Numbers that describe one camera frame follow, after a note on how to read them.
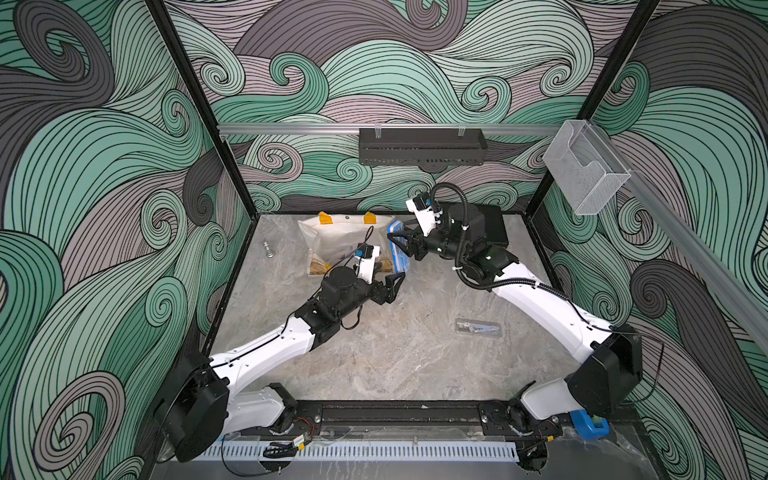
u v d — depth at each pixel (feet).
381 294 2.20
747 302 1.68
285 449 2.34
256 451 2.29
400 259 2.44
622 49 2.50
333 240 3.18
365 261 2.14
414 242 2.08
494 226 3.73
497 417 2.39
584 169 2.69
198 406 1.30
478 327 2.88
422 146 3.18
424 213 2.04
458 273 1.87
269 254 3.50
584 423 2.27
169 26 2.40
